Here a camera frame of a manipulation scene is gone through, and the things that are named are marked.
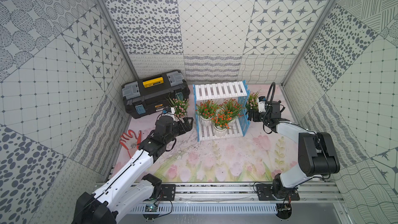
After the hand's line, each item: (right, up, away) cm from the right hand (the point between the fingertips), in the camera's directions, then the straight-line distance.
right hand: (253, 113), depth 96 cm
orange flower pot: (-22, -2, -14) cm, 26 cm away
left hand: (-38, -2, -19) cm, 42 cm away
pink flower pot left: (-45, +5, -8) cm, 46 cm away
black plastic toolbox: (-65, +11, -4) cm, 66 cm away
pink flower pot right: (-2, +7, -3) cm, 8 cm away
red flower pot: (-30, +3, -10) cm, 32 cm away
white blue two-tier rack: (-23, +14, -15) cm, 31 cm away
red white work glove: (-75, -16, -6) cm, 77 cm away
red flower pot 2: (-14, +5, -7) cm, 16 cm away
